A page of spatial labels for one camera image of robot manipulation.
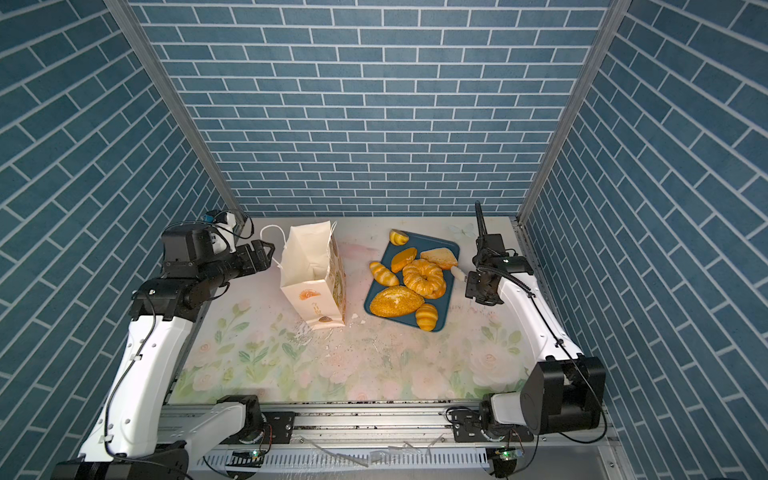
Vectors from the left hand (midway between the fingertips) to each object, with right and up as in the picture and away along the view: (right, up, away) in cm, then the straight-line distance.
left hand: (262, 247), depth 70 cm
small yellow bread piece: (+32, +3, +38) cm, 50 cm away
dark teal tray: (+41, +1, +41) cm, 58 cm away
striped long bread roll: (+27, -10, +29) cm, 41 cm away
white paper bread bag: (+3, -9, +29) cm, 30 cm away
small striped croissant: (+41, -21, +19) cm, 50 cm away
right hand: (+55, -11, +13) cm, 57 cm away
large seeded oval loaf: (+32, -17, +21) cm, 42 cm away
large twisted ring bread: (+41, -10, +26) cm, 50 cm away
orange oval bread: (+34, -4, +33) cm, 47 cm away
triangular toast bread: (+48, -4, +32) cm, 58 cm away
